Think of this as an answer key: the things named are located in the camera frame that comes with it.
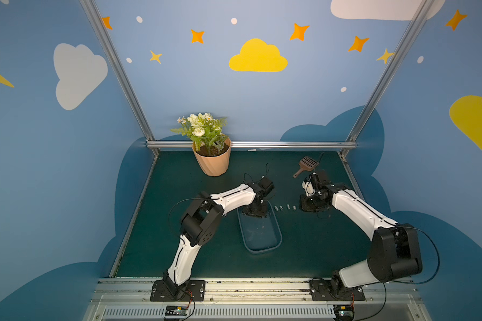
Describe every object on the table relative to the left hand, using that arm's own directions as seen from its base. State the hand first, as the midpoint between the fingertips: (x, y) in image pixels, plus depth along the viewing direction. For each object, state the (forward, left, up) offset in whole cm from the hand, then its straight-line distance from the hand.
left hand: (259, 212), depth 94 cm
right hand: (+1, -20, +6) cm, 21 cm away
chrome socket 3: (+3, -17, -1) cm, 18 cm away
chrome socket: (+4, -8, -3) cm, 10 cm away
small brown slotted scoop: (+32, -29, -1) cm, 43 cm away
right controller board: (-38, -31, -5) cm, 49 cm away
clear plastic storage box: (-9, 0, -3) cm, 10 cm away
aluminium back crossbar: (+46, +1, +1) cm, 46 cm away
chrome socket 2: (+5, -14, -2) cm, 15 cm away
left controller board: (-39, +31, -3) cm, 50 cm away
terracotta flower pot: (+23, +24, +7) cm, 34 cm away
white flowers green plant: (+25, +26, +27) cm, 46 cm away
